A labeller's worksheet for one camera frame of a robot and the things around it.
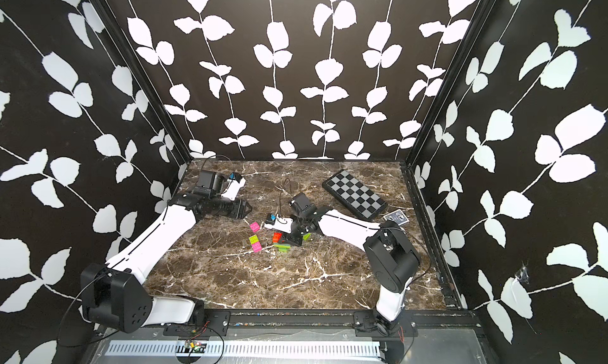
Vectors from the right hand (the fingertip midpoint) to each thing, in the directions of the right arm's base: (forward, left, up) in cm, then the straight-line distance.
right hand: (281, 231), depth 86 cm
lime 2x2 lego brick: (0, +12, -6) cm, 13 cm away
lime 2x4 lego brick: (-11, -10, +19) cm, 24 cm away
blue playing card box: (+12, -48, -7) cm, 50 cm away
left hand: (+6, +12, +9) cm, 16 cm away
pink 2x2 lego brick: (+6, +12, -7) cm, 15 cm away
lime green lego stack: (-3, 0, -8) cm, 8 cm away
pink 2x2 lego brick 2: (-3, +10, -8) cm, 13 cm away
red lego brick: (-3, +1, +1) cm, 3 cm away
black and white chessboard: (+21, -30, -6) cm, 38 cm away
